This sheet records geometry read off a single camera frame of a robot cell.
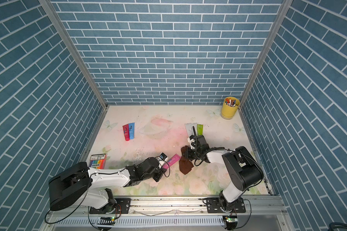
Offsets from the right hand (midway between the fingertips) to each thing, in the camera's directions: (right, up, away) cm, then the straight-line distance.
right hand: (184, 155), depth 93 cm
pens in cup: (+35, +36, +16) cm, 53 cm away
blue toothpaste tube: (-39, +16, +12) cm, 44 cm away
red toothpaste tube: (-43, +16, +11) cm, 47 cm away
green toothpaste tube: (+12, +16, +12) cm, 23 cm away
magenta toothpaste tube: (-8, -3, -5) cm, 10 cm away
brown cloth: (0, -4, -6) cm, 7 cm away
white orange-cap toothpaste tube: (+8, +19, +16) cm, 26 cm away
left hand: (-11, -8, -8) cm, 15 cm away
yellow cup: (+33, +29, +14) cm, 46 cm away
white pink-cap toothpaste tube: (+3, +17, +13) cm, 21 cm away
